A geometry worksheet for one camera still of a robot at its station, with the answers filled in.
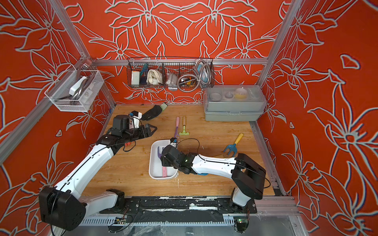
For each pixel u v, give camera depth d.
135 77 0.90
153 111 1.13
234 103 1.01
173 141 0.74
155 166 0.86
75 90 0.70
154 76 0.90
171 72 0.97
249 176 0.43
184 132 1.01
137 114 0.72
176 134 1.00
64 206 0.38
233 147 0.95
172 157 0.60
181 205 0.74
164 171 0.83
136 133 0.67
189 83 0.89
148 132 0.70
